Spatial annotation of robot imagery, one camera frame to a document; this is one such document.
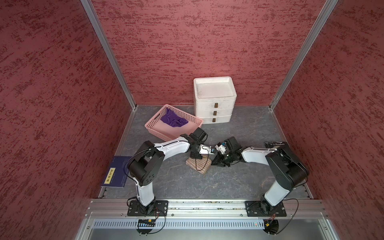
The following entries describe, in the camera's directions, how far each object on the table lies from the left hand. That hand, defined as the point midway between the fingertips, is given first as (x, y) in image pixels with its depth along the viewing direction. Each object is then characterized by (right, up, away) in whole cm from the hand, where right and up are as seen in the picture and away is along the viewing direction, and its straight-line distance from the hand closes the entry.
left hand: (198, 151), depth 92 cm
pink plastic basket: (-23, +11, +11) cm, 27 cm away
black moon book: (+51, +3, +5) cm, 51 cm away
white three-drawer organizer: (+10, +33, 0) cm, 34 cm away
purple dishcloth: (-18, +20, +17) cm, 32 cm away
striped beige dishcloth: (+1, -7, -6) cm, 10 cm away
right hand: (+8, -8, -4) cm, 12 cm away
